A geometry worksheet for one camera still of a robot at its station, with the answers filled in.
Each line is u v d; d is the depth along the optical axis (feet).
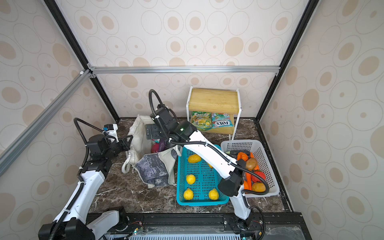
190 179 2.76
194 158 3.02
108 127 2.18
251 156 3.16
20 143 1.78
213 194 2.57
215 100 2.80
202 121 3.03
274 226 2.40
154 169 2.45
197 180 2.86
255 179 2.67
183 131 1.60
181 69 3.38
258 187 2.62
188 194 2.59
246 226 2.12
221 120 3.09
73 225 1.25
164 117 1.68
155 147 3.09
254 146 3.15
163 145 2.86
